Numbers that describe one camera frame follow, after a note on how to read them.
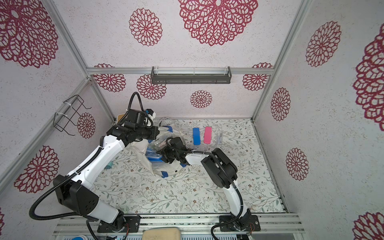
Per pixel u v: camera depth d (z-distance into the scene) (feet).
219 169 1.77
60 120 2.37
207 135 3.66
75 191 1.33
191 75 3.09
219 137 3.59
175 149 2.51
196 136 3.62
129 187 2.82
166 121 3.75
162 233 2.25
